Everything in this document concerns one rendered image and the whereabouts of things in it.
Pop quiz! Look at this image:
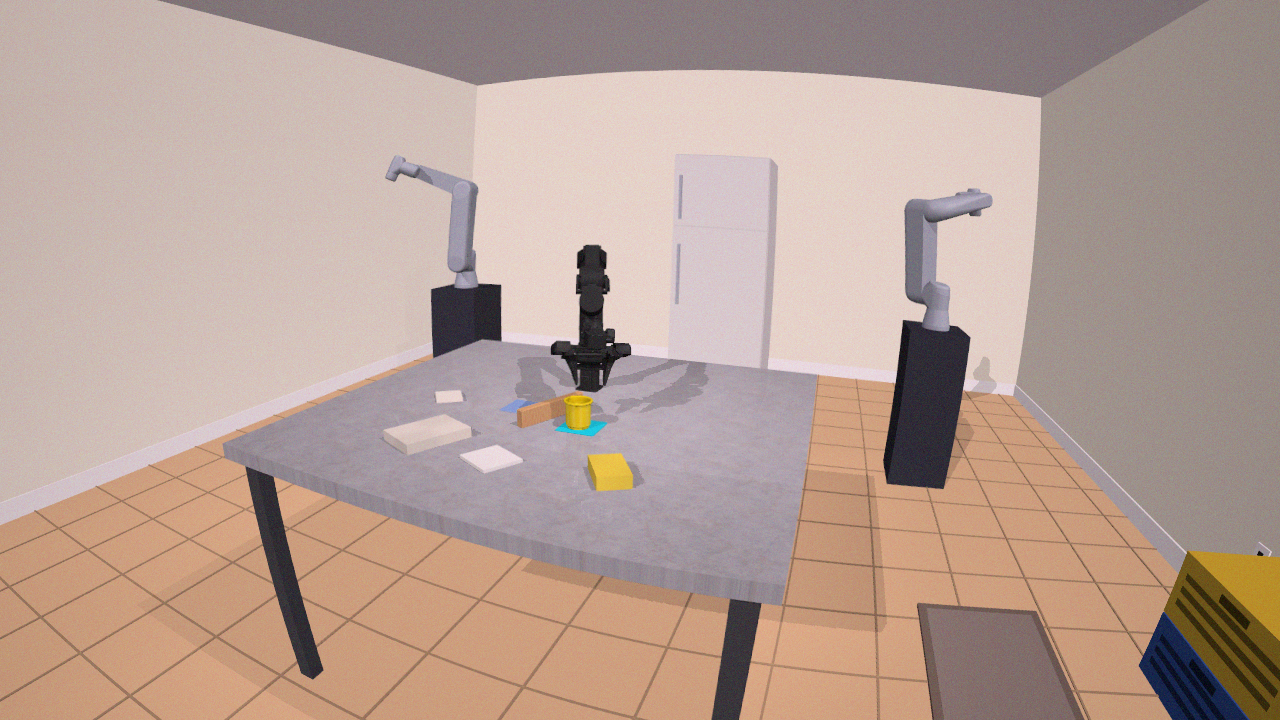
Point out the yellow cup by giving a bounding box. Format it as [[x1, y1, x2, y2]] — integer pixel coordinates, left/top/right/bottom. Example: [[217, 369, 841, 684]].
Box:
[[564, 396, 593, 430]]

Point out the white flat square tile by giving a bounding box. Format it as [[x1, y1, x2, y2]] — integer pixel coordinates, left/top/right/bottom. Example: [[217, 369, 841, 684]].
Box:
[[460, 445, 524, 474]]

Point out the yellow rectangular block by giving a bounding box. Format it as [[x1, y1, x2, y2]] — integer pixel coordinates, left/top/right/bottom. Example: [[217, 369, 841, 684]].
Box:
[[588, 454, 634, 491]]

